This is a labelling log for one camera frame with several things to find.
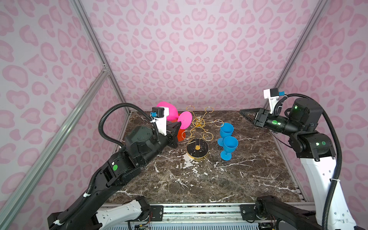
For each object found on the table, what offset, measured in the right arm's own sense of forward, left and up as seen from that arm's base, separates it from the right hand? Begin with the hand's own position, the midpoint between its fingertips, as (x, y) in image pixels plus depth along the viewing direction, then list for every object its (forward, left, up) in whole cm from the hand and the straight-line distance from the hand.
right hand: (241, 114), depth 55 cm
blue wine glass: (+17, -2, -33) cm, 37 cm away
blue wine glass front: (+8, -4, -35) cm, 36 cm away
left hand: (-4, +23, -1) cm, 23 cm away
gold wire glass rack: (+9, +18, -44) cm, 48 cm away
